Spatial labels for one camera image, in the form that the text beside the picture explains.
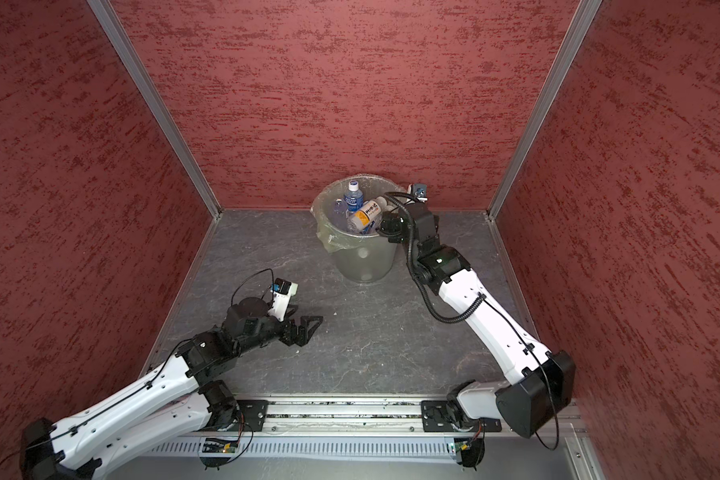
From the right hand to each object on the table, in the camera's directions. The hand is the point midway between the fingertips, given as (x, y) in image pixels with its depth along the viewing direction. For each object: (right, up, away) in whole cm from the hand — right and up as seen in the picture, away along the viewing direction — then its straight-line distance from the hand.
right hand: (401, 219), depth 75 cm
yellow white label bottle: (-10, 0, +12) cm, 16 cm away
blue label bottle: (-13, +7, +17) cm, 22 cm away
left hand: (-24, -26, 0) cm, 35 cm away
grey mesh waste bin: (-8, -12, +13) cm, 19 cm away
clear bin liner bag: (-20, +3, +9) cm, 22 cm away
